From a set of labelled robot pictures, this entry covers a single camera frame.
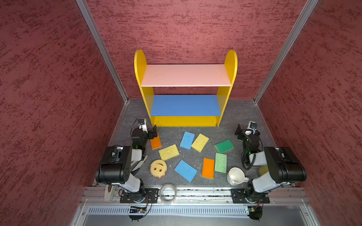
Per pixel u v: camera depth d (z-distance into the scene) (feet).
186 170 2.68
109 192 2.38
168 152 2.93
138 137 2.30
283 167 1.49
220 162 2.79
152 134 2.80
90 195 2.54
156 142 3.09
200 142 3.09
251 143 2.26
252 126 2.52
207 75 2.54
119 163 1.50
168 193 2.51
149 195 2.45
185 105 3.20
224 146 3.05
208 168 2.74
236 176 2.60
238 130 2.74
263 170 1.55
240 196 2.42
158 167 2.66
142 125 2.61
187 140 3.13
